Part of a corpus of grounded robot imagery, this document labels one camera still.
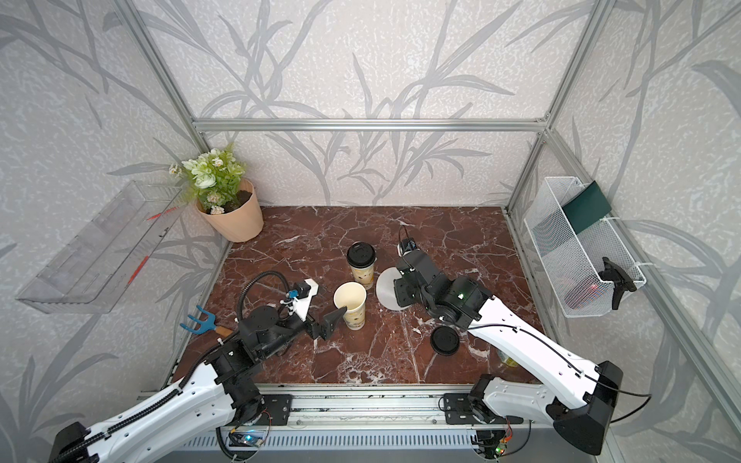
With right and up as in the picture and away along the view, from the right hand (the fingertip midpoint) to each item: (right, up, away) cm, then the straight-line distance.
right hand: (400, 278), depth 73 cm
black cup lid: (-11, +5, +12) cm, 17 cm away
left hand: (-17, -6, 0) cm, 18 cm away
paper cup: (-13, -6, +7) cm, 17 cm away
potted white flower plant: (-61, +23, +29) cm, 72 cm away
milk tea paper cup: (-10, -2, +16) cm, 19 cm away
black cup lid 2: (+14, -21, +12) cm, 28 cm away
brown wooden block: (-53, -18, +14) cm, 58 cm away
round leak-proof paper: (-4, -4, +3) cm, 6 cm away
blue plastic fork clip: (-60, -18, +17) cm, 65 cm away
